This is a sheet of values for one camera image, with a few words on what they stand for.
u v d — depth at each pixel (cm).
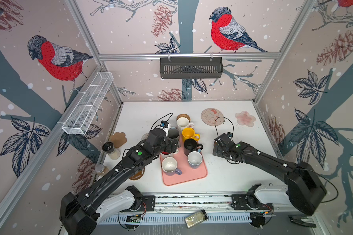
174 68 95
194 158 86
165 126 66
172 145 67
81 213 37
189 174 83
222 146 67
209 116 111
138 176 82
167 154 83
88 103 79
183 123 98
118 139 99
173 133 93
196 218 66
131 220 72
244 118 110
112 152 83
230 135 79
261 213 70
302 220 67
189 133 97
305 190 41
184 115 110
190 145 89
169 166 86
